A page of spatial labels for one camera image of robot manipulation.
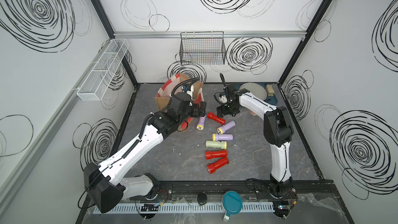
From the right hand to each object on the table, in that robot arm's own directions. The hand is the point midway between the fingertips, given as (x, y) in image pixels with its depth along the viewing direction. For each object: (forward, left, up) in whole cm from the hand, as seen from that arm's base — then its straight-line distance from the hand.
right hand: (223, 114), depth 97 cm
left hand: (-10, +15, +23) cm, 29 cm away
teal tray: (+17, -36, -6) cm, 41 cm away
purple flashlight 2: (-11, +2, -2) cm, 11 cm away
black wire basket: (+56, +12, +12) cm, 58 cm away
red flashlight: (0, +8, -2) cm, 8 cm away
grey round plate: (+26, -26, -5) cm, 37 cm away
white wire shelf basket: (-6, +65, +29) cm, 71 cm away
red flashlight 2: (-25, +6, -2) cm, 26 cm away
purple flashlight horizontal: (-15, +3, -2) cm, 15 cm away
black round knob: (-46, +12, +6) cm, 48 cm away
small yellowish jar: (+23, -36, -2) cm, 42 cm away
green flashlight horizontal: (-19, +4, -2) cm, 20 cm away
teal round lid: (-46, -1, +2) cm, 46 cm away
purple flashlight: (-8, +14, -2) cm, 16 cm away
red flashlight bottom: (-32, +7, -2) cm, 33 cm away
